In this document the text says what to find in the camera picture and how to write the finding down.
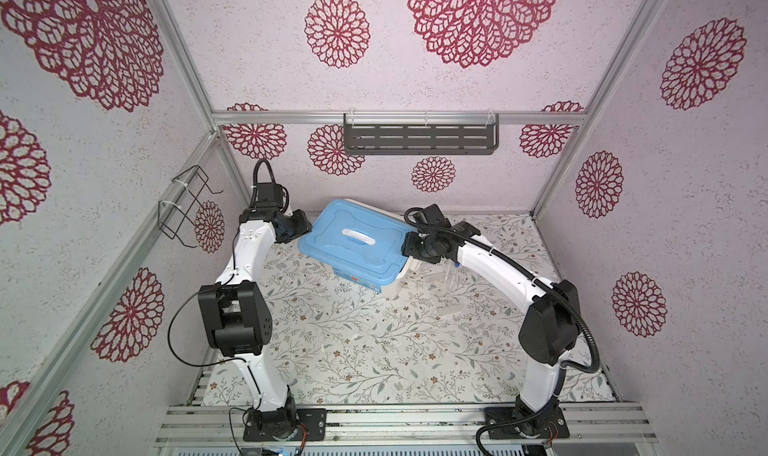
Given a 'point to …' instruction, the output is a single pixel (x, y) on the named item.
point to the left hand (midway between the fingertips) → (305, 232)
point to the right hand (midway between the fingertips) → (408, 244)
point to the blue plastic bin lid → (359, 242)
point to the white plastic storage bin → (408, 272)
